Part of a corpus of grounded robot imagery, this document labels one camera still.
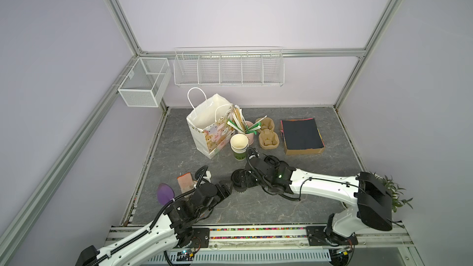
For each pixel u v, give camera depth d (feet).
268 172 1.98
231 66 3.22
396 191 2.31
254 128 3.03
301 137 3.35
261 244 2.41
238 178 2.42
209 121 3.04
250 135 3.17
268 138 3.35
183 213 1.89
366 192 1.59
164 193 2.86
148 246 1.66
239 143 3.03
